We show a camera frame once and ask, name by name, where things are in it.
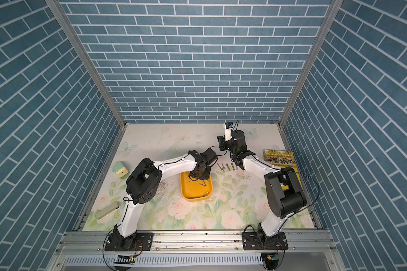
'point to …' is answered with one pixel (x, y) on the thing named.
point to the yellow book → (282, 158)
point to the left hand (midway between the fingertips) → (207, 179)
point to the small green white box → (119, 169)
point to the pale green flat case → (108, 209)
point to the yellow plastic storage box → (199, 189)
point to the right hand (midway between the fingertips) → (222, 136)
